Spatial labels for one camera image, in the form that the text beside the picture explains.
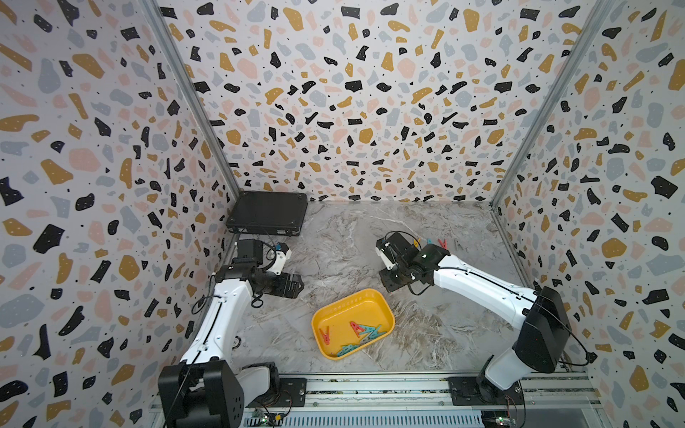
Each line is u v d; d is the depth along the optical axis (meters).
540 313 0.43
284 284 0.72
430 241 1.09
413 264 0.58
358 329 0.85
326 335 0.84
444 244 1.07
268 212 1.23
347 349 0.80
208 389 0.38
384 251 0.65
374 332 0.84
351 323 0.86
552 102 0.89
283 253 0.75
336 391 0.76
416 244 0.64
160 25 0.71
